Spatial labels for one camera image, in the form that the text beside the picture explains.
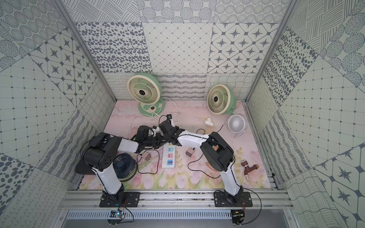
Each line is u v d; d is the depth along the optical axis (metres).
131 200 0.73
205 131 1.01
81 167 0.80
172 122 0.79
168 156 0.88
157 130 0.93
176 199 0.76
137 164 0.86
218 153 0.51
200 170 0.84
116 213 0.70
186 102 1.21
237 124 0.95
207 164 0.55
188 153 0.89
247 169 0.84
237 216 0.73
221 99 1.01
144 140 0.78
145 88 0.93
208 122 1.04
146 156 0.88
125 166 0.77
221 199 0.73
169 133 0.72
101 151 0.51
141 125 0.82
